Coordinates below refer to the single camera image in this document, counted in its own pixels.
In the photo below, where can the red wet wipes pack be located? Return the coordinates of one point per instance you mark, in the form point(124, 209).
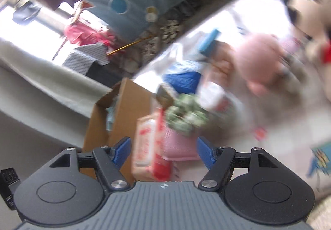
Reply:
point(148, 162)

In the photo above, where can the pink plush toy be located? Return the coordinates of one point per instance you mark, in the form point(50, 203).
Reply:
point(259, 61)

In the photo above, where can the white curtain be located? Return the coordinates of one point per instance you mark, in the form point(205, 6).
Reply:
point(69, 88)

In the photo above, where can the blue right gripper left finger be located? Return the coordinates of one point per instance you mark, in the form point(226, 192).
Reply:
point(121, 151)

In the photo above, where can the polka dot cloth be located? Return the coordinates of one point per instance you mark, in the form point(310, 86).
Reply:
point(83, 57)

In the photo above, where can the orange striped towel roll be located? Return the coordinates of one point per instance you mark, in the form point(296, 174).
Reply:
point(221, 65)

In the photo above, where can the cream doll plush red shirt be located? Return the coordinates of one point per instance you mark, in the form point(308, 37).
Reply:
point(311, 19)

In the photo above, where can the white yogurt cup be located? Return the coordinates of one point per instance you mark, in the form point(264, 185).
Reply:
point(213, 98)

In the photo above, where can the teal small box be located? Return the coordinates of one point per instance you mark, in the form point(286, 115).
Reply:
point(207, 44)

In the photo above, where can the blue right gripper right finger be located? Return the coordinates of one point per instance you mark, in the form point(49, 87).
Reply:
point(206, 152)

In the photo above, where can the green white scrunchie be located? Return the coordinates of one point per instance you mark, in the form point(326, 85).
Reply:
point(186, 116)

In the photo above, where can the brown cardboard box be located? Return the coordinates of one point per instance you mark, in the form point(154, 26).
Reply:
point(133, 102)

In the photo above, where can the pink hanging clothes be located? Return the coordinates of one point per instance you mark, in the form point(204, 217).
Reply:
point(81, 34)

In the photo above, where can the blue tissue pack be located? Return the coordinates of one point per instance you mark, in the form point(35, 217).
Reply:
point(184, 76)

